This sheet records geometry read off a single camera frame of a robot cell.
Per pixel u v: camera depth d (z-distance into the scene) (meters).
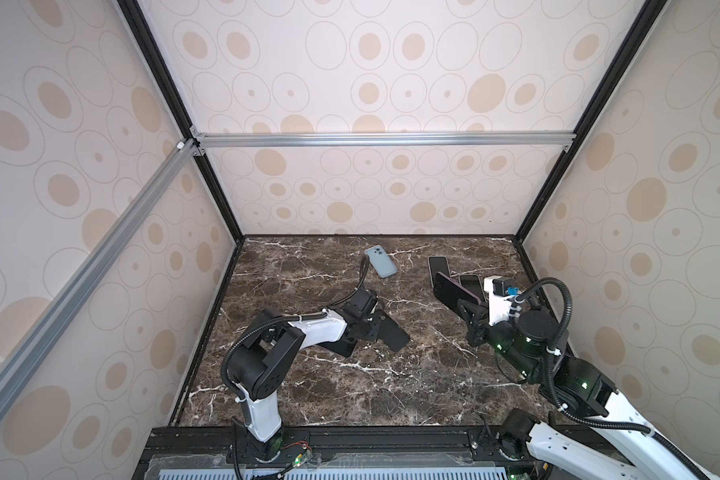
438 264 1.10
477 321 0.56
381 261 1.13
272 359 0.47
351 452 0.73
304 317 0.54
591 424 0.43
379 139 0.88
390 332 0.96
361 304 0.75
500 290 0.53
